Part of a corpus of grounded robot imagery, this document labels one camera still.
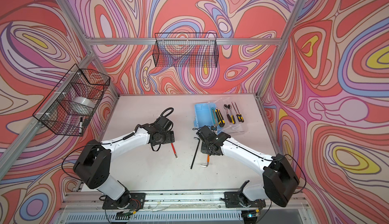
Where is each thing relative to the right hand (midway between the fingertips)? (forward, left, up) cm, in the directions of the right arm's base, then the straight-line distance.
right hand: (209, 152), depth 83 cm
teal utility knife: (+23, -5, +3) cm, 24 cm away
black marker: (+6, +62, +20) cm, 66 cm away
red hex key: (+3, +20, -5) cm, 21 cm away
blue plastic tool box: (+30, +2, -5) cm, 31 cm away
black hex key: (+12, +6, -6) cm, 15 cm away
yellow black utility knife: (+18, -10, +3) cm, 21 cm away
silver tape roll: (+16, +62, +26) cm, 69 cm away
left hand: (+10, +23, -1) cm, 25 cm away
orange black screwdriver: (+20, -20, +5) cm, 28 cm away
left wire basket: (+13, +66, +27) cm, 73 cm away
